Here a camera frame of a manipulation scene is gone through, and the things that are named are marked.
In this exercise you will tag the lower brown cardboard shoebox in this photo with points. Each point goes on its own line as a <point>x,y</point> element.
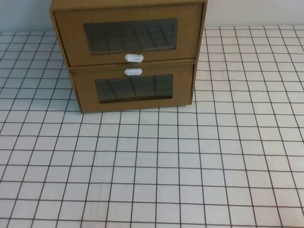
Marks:
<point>109,89</point>

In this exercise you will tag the white drawer handle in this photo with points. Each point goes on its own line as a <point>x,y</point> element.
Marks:
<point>132,58</point>
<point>133,71</point>

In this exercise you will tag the brown cardboard drawer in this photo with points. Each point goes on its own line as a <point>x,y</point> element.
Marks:
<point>95,32</point>

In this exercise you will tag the white upper drawer handle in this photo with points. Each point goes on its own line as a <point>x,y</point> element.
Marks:
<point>132,58</point>

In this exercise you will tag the white lower drawer handle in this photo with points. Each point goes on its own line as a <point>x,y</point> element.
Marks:
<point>133,71</point>

